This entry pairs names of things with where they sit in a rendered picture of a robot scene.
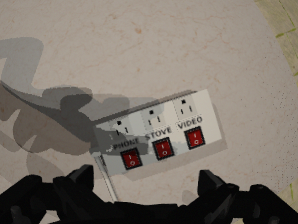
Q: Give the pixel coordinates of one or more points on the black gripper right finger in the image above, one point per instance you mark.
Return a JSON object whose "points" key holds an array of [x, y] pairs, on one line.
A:
{"points": [[258, 204]]}

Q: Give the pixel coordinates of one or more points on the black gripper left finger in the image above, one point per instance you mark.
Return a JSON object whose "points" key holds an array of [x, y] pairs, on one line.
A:
{"points": [[76, 199]]}

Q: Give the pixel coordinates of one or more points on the white power strip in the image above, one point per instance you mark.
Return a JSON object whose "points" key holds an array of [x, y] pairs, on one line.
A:
{"points": [[154, 134]]}

